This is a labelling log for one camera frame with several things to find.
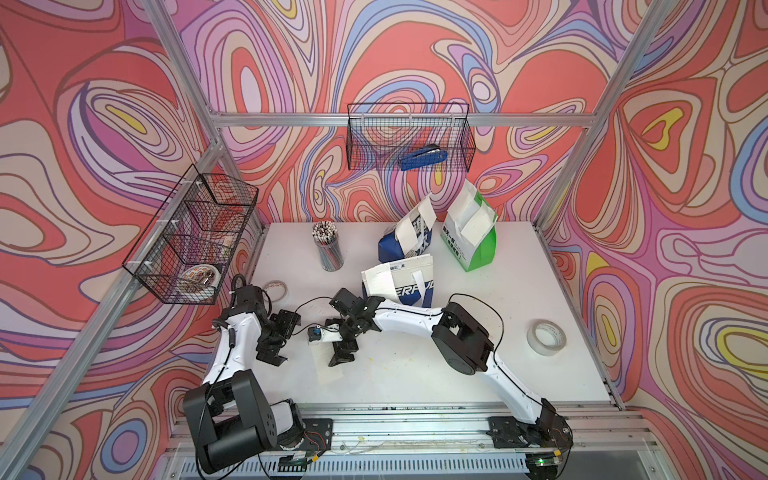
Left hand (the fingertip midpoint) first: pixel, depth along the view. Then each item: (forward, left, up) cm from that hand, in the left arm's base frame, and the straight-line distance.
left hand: (297, 334), depth 84 cm
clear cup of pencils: (+27, -7, +12) cm, 30 cm away
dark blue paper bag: (+9, -33, +15) cm, 37 cm away
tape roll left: (+21, +12, -5) cm, 25 cm away
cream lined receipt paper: (-8, -8, -7) cm, 14 cm away
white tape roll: (+1, -74, -5) cm, 74 cm away
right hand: (-2, -9, -8) cm, 13 cm away
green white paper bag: (+31, -53, +11) cm, 63 cm away
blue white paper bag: (+28, -34, +12) cm, 45 cm away
